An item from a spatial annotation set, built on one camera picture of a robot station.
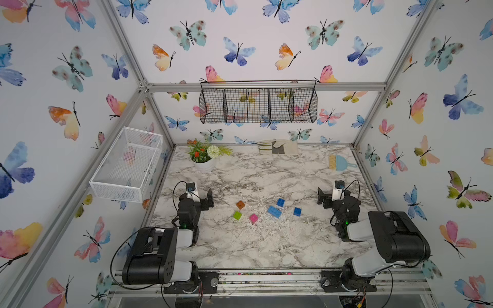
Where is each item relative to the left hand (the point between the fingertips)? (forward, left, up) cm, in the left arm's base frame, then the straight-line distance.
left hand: (202, 188), depth 90 cm
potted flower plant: (+16, +1, +5) cm, 17 cm away
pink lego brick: (-12, -24, -8) cm, 28 cm away
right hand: (0, -61, 0) cm, 61 cm away
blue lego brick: (-9, -45, -8) cm, 46 cm away
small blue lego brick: (-3, -37, -9) cm, 39 cm away
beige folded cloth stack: (+34, -40, -8) cm, 53 cm away
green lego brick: (-10, -16, -9) cm, 21 cm away
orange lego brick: (-5, -18, -8) cm, 20 cm away
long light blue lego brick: (-9, -34, -8) cm, 36 cm away
